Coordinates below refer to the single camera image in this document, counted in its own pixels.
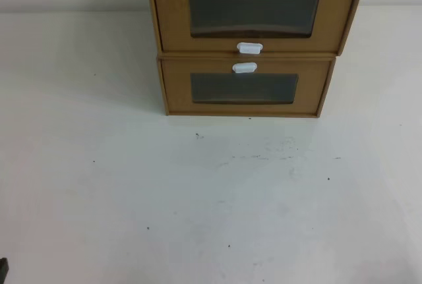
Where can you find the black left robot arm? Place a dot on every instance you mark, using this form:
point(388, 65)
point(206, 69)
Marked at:
point(4, 267)

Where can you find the white drawer handle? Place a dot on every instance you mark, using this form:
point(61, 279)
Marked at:
point(241, 68)
point(249, 48)

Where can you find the cardboard shoebox drawer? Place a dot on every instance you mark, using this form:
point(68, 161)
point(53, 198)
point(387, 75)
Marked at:
point(281, 26)
point(280, 87)

